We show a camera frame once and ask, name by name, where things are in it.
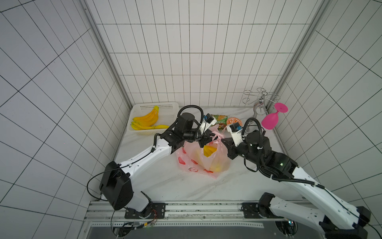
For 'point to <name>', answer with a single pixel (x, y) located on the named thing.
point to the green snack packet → (221, 120)
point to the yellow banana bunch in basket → (148, 122)
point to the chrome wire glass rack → (261, 98)
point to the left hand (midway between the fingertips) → (214, 138)
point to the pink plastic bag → (191, 157)
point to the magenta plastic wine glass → (270, 121)
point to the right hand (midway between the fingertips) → (221, 137)
